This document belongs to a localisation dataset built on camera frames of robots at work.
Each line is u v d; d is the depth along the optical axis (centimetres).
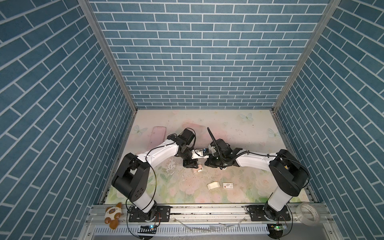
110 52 87
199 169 85
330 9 72
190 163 74
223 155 71
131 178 44
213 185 83
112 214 71
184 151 68
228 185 82
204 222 72
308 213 75
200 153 74
